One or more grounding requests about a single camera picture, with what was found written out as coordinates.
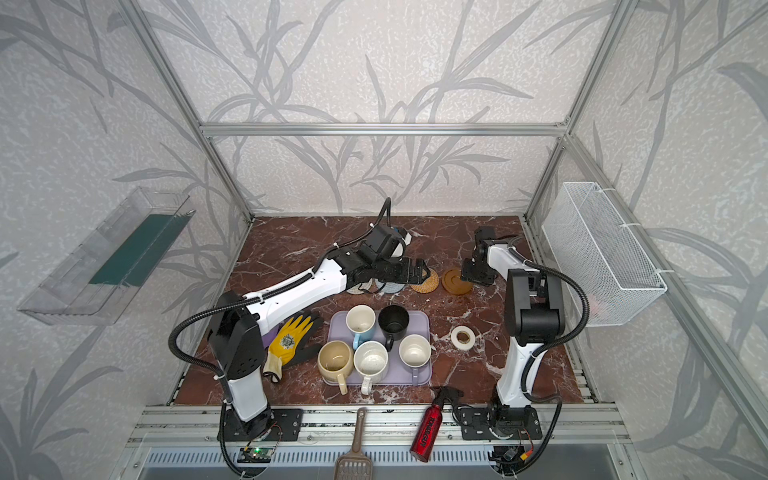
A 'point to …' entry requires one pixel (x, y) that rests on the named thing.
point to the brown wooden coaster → (453, 282)
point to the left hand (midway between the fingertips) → (423, 266)
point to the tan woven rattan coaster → (429, 285)
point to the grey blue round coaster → (389, 287)
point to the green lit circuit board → (255, 455)
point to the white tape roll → (455, 341)
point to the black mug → (394, 320)
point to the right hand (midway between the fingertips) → (470, 269)
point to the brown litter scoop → (355, 465)
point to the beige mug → (334, 361)
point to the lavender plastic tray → (397, 373)
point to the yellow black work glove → (300, 339)
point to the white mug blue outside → (360, 321)
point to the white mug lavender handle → (415, 351)
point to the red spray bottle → (425, 436)
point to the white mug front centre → (371, 362)
